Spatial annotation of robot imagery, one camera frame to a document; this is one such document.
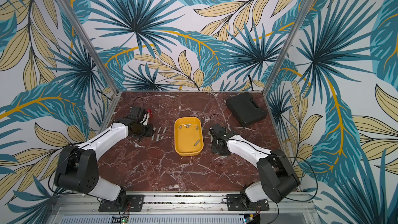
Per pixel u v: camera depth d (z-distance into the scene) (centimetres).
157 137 95
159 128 99
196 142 93
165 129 98
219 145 63
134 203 73
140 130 74
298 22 82
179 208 73
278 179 43
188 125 100
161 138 95
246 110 106
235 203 73
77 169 43
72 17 78
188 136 95
